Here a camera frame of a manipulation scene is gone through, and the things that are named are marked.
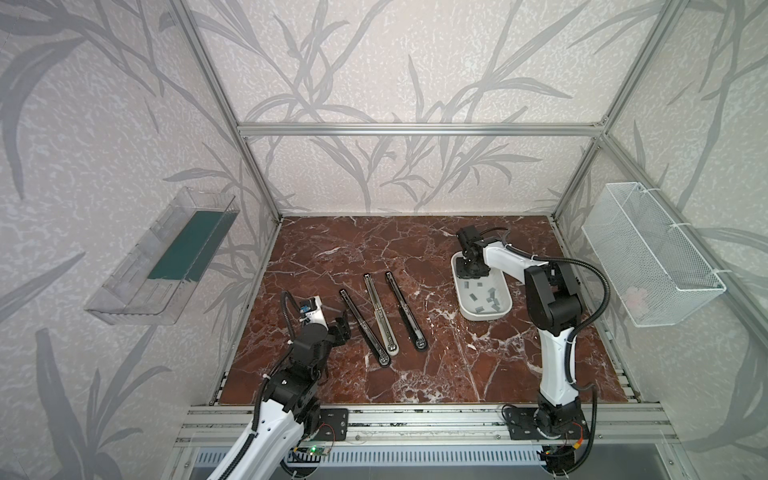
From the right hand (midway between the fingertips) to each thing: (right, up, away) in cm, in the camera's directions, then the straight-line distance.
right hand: (466, 264), depth 104 cm
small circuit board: (-43, -42, -34) cm, 69 cm away
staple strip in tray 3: (+7, -10, -8) cm, 15 cm away
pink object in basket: (+36, -5, -30) cm, 47 cm away
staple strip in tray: (+1, -10, -8) cm, 13 cm away
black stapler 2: (-33, -20, -16) cm, 42 cm away
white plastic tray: (+4, -11, -8) cm, 14 cm away
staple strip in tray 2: (+2, -13, -11) cm, 17 cm away
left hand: (-40, -10, -22) cm, 46 cm away
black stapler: (-22, -14, -13) cm, 29 cm away
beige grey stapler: (-27, -20, -18) cm, 38 cm away
